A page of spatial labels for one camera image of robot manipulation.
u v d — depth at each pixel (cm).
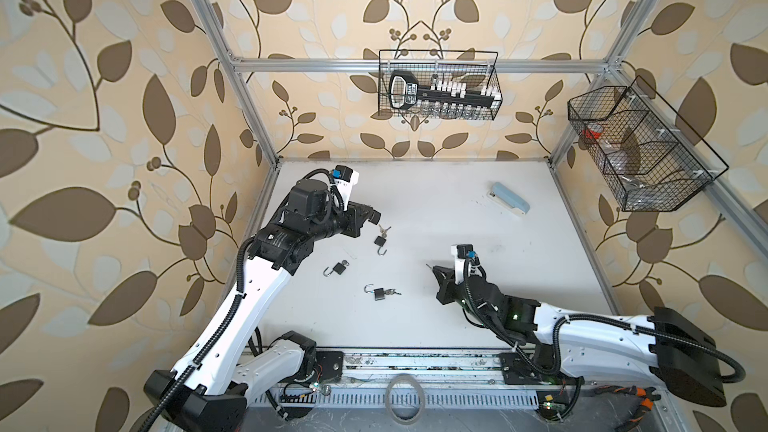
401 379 74
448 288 67
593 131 87
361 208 60
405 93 85
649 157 73
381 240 98
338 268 91
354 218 59
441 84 82
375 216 71
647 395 69
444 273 72
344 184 61
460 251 68
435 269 77
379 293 87
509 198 105
